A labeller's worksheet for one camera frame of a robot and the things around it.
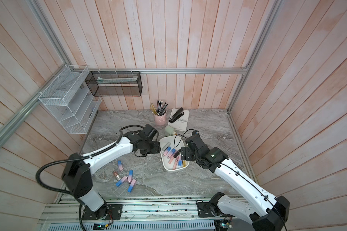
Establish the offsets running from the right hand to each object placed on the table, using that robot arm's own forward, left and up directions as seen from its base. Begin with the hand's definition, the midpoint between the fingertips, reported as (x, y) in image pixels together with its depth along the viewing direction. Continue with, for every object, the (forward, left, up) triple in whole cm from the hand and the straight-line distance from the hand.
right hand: (189, 150), depth 77 cm
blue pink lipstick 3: (-3, +42, -15) cm, 45 cm away
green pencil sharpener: (+20, +12, -9) cm, 25 cm away
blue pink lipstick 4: (-9, +35, -16) cm, 39 cm away
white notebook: (+32, +3, -17) cm, 37 cm away
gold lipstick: (0, +2, -17) cm, 17 cm away
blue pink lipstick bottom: (-12, +39, -16) cm, 44 cm away
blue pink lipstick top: (+11, +12, -17) cm, 23 cm away
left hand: (+2, +20, -6) cm, 21 cm away
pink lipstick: (+3, +11, -17) cm, 20 cm away
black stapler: (+41, +5, -14) cm, 43 cm away
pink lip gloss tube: (0, +7, -17) cm, 18 cm away
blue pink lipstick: (+8, +10, -17) cm, 21 cm away
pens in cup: (+39, +19, -6) cm, 43 cm away
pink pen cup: (+30, +19, -9) cm, 36 cm away
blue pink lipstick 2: (0, +5, -17) cm, 17 cm away
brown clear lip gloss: (-8, +44, -15) cm, 47 cm away
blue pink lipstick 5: (-15, +33, -16) cm, 39 cm away
